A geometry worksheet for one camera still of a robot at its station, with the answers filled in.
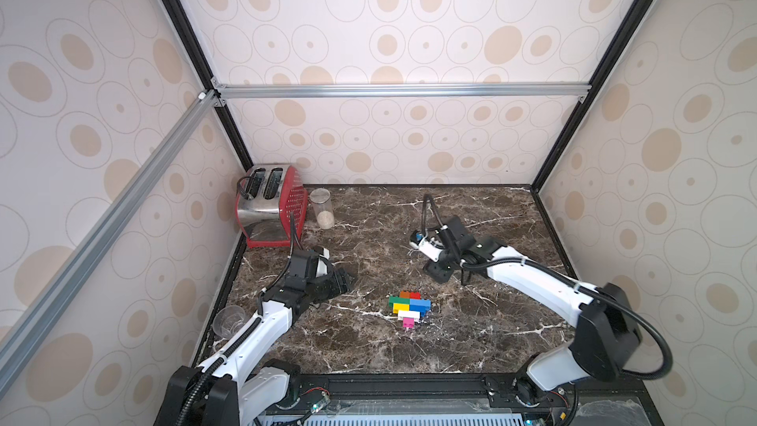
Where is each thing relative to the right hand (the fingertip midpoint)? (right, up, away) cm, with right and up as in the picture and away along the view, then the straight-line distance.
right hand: (445, 255), depth 87 cm
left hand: (-26, -6, -4) cm, 27 cm away
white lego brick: (-11, -17, -1) cm, 20 cm away
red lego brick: (-9, -12, +3) cm, 15 cm away
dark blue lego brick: (-7, -16, -1) cm, 18 cm away
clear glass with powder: (-39, +17, +10) cm, 44 cm away
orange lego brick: (-12, -12, +2) cm, 17 cm away
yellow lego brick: (-14, -15, -1) cm, 20 cm away
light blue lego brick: (-7, -14, +1) cm, 16 cm away
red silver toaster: (-55, +17, +5) cm, 58 cm away
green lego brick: (-14, -13, +1) cm, 19 cm away
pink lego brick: (-11, -19, -3) cm, 22 cm away
